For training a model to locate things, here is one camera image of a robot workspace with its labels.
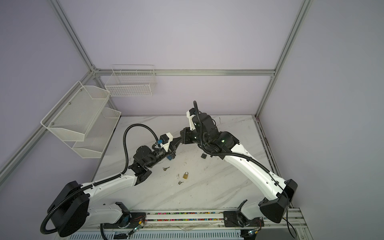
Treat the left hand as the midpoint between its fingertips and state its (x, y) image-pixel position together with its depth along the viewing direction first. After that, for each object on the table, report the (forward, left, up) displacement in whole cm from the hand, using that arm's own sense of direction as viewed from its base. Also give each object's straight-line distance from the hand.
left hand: (182, 137), depth 72 cm
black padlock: (+6, -12, -29) cm, 32 cm away
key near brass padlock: (-12, +2, -29) cm, 31 cm away
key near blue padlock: (-3, +12, -29) cm, 32 cm away
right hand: (-1, +1, +5) cm, 6 cm away
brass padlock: (-8, -1, -28) cm, 29 cm away
